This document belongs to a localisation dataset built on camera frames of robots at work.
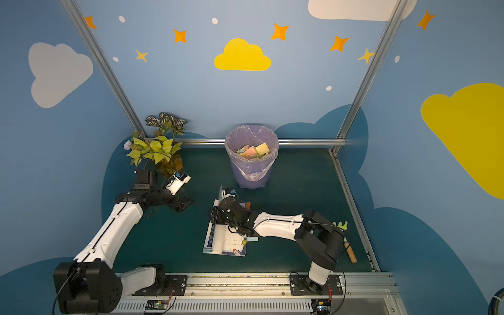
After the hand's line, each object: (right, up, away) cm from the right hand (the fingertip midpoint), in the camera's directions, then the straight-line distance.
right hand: (209, 211), depth 83 cm
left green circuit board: (-17, -32, -11) cm, 38 cm away
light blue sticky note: (+19, -14, +4) cm, 23 cm away
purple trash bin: (+14, +12, +1) cm, 19 cm away
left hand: (-10, +8, -1) cm, 13 cm away
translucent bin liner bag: (+20, +18, +1) cm, 27 cm away
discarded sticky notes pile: (+18, +27, +18) cm, 37 cm away
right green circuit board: (+44, -34, -11) cm, 57 cm away
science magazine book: (+5, -14, +3) cm, 15 cm away
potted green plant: (-25, +27, +6) cm, 37 cm away
